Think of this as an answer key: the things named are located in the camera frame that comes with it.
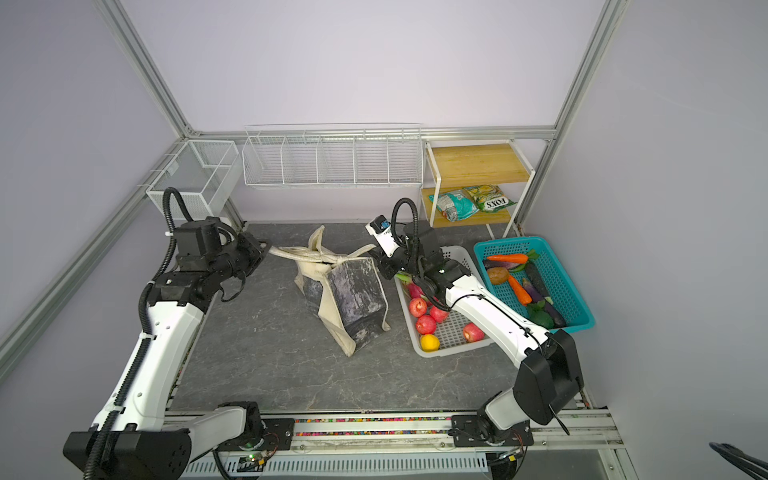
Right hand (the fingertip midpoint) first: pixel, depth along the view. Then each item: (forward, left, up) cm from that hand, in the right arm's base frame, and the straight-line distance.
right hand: (373, 249), depth 77 cm
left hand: (-2, +24, +5) cm, 25 cm away
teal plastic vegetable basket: (+5, -57, -22) cm, 62 cm away
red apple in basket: (-6, -12, -19) cm, 23 cm away
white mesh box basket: (+35, +60, 0) cm, 70 cm away
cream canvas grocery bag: (-9, +7, -6) cm, 13 cm away
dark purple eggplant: (+6, -52, -26) cm, 59 cm away
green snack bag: (+30, -38, -9) cm, 49 cm away
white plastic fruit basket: (-10, -23, -28) cm, 37 cm away
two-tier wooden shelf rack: (+30, -25, +5) cm, 40 cm away
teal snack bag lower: (+26, -26, -8) cm, 38 cm away
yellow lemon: (-16, -15, -23) cm, 32 cm away
